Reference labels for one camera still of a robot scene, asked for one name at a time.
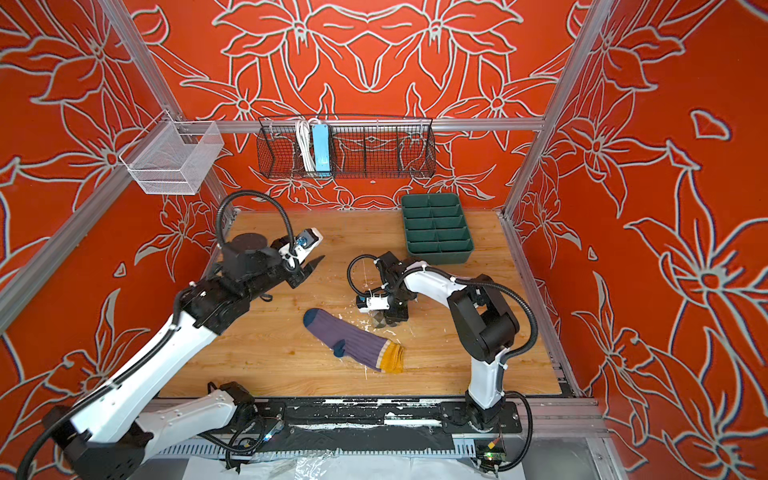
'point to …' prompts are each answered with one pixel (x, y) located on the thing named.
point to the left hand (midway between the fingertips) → (312, 242)
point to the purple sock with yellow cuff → (350, 341)
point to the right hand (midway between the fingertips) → (386, 312)
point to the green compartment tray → (435, 228)
